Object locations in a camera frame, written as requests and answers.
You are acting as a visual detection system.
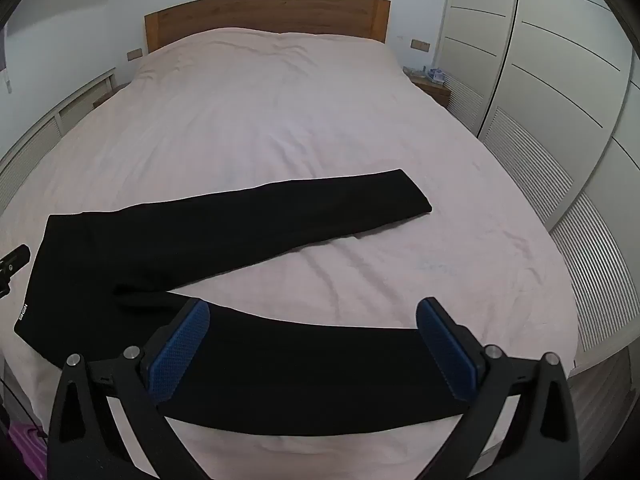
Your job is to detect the black pants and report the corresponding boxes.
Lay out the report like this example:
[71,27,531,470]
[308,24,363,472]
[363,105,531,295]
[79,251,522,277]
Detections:
[14,168,493,437]

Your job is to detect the white bed sheet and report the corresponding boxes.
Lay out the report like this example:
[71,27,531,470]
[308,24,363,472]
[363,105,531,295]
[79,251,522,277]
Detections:
[0,27,581,480]

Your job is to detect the white slatted radiator cover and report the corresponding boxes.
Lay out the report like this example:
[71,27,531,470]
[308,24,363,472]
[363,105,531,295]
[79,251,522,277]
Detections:
[0,67,118,211]

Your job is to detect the wooden nightstand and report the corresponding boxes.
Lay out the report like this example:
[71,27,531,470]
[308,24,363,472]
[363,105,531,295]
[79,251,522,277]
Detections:
[410,77,453,108]

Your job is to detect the pink plastic object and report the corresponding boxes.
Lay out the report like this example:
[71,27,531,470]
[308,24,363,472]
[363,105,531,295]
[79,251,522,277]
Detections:
[10,422,51,480]

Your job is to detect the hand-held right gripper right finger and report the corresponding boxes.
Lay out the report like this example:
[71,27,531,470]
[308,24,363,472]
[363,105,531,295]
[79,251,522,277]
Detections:
[416,297,581,480]

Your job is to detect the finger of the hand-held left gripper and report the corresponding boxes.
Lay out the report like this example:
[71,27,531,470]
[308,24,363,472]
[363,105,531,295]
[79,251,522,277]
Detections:
[0,245,32,297]

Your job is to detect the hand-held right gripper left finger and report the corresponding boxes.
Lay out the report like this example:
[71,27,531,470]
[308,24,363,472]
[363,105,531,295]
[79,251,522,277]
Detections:
[46,298,221,480]

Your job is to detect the wooden headboard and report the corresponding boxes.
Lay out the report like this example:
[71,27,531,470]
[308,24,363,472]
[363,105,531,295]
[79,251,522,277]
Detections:
[144,0,391,54]

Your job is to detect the thin black cable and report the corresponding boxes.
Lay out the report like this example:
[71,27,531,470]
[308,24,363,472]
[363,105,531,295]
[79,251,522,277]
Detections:
[0,375,47,436]

